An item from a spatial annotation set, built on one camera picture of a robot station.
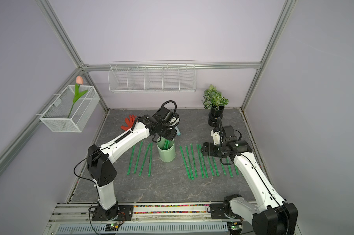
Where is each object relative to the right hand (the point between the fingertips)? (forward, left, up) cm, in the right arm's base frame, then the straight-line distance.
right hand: (208, 149), depth 79 cm
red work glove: (+32, +55, -17) cm, 66 cm away
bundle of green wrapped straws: (+6, +24, -6) cm, 25 cm away
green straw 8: (-7, -14, -16) cm, 22 cm away
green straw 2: (-8, +9, -16) cm, 20 cm away
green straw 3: (-7, +6, -16) cm, 18 cm away
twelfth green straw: (+3, +35, -16) cm, 39 cm away
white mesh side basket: (+14, +78, +18) cm, 81 cm away
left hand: (+8, +19, +1) cm, 21 cm away
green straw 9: (-19, -5, +20) cm, 28 cm away
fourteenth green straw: (+4, +43, -16) cm, 46 cm away
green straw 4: (+8, +4, -16) cm, 18 cm away
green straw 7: (-4, -6, -16) cm, 18 cm away
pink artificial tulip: (+25, +73, +18) cm, 79 cm away
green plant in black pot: (+29, -5, +9) cm, 31 cm away
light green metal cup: (0, +23, -1) cm, 23 cm away
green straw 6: (-4, -3, -16) cm, 17 cm away
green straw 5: (+2, +1, -16) cm, 16 cm away
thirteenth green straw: (+3, +38, -17) cm, 42 cm away
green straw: (0, +13, -16) cm, 21 cm away
